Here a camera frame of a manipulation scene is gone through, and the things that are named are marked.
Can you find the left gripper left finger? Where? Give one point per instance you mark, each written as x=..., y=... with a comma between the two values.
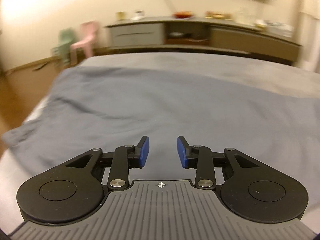
x=76, y=188

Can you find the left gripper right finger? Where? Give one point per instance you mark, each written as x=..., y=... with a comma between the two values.
x=244, y=185

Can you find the grey garment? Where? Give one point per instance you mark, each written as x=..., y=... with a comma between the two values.
x=110, y=107

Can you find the green plastic chair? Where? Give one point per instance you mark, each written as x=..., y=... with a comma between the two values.
x=66, y=38

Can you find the pink plastic chair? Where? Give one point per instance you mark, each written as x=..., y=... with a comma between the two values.
x=90, y=30

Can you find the long low sideboard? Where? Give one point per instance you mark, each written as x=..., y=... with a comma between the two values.
x=203, y=34

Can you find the red fruit plate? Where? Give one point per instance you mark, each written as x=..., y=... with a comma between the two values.
x=183, y=14

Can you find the cream curtain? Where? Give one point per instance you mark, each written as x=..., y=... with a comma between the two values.
x=307, y=34

